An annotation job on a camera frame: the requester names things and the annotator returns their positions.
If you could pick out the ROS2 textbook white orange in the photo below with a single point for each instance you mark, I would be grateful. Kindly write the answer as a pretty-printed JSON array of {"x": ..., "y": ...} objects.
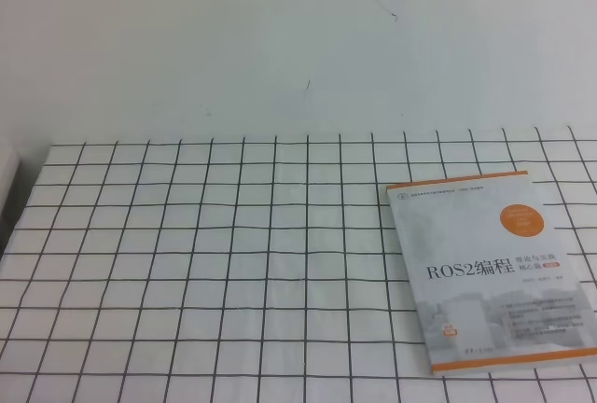
[{"x": 492, "y": 284}]

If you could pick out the white grid tablecloth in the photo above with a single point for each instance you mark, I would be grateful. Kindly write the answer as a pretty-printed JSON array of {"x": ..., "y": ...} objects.
[{"x": 258, "y": 269}]

